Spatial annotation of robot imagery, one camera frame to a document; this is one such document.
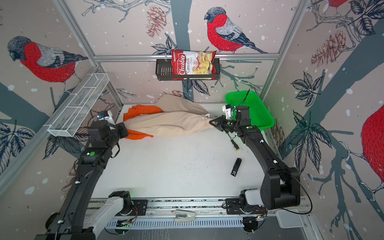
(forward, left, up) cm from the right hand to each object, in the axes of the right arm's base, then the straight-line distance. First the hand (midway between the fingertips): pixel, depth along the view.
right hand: (207, 125), depth 79 cm
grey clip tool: (-39, +11, -21) cm, 45 cm away
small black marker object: (-14, -17, -21) cm, 30 cm away
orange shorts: (+26, +56, -17) cm, 64 cm away
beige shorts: (+12, +19, -4) cm, 23 cm away
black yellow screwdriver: (0, -19, -23) cm, 30 cm away
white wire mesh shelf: (-7, +68, +10) cm, 69 cm away
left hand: (-6, +43, +8) cm, 44 cm away
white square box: (-37, -39, -22) cm, 58 cm away
